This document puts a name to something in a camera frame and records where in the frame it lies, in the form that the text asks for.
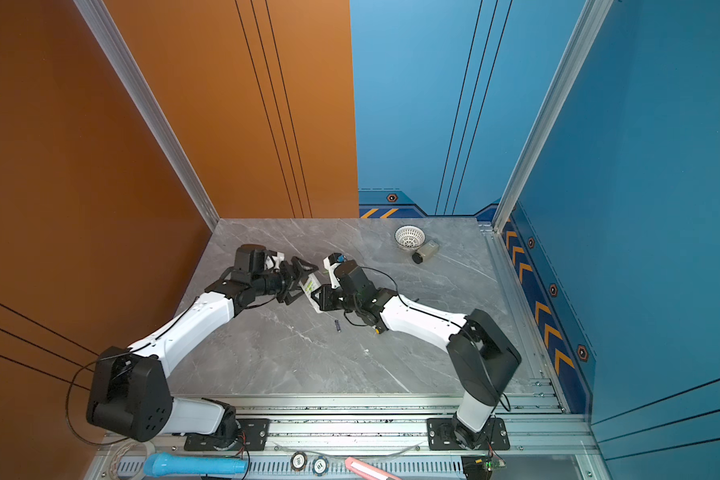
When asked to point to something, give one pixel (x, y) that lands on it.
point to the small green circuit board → (494, 464)
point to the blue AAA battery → (337, 325)
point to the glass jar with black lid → (417, 258)
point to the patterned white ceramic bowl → (409, 237)
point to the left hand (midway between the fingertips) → (314, 272)
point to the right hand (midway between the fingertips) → (311, 296)
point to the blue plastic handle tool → (163, 464)
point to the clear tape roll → (128, 458)
